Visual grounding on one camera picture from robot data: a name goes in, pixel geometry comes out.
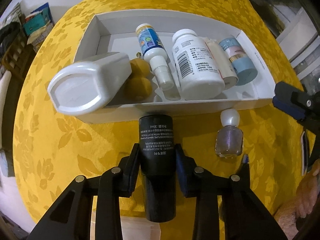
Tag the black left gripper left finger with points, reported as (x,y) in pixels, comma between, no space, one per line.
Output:
(69,217)

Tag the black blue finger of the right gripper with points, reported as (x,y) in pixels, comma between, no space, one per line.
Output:
(304,108)

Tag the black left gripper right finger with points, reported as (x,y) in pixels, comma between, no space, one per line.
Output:
(244,215)

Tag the black cylindrical cosmetic bottle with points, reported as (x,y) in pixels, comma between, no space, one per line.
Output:
(158,167)

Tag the person's hand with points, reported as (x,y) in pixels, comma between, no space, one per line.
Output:
(301,205)

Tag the light blue cylindrical container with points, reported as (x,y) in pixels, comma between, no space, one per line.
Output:
(240,61)

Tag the purple nail polish bottle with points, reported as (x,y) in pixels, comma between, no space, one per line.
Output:
(229,140)

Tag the cream tube with red label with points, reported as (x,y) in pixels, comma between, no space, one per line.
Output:
(224,65)

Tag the white pill bottle with label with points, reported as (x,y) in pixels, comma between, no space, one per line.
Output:
(197,72)

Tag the large white plastic bottle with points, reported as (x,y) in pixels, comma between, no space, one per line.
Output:
(89,85)

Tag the yellow gourd-shaped sponge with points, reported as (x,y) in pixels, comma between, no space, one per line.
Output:
(138,87)

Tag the small blue-label spray bottle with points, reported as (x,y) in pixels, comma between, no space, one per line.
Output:
(155,55)

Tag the wooden shelf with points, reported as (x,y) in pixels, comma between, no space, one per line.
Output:
(16,54)

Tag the stack of books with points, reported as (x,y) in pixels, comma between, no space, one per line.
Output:
(38,24)

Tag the white window frame furniture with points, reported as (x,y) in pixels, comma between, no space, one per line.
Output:
(300,43)

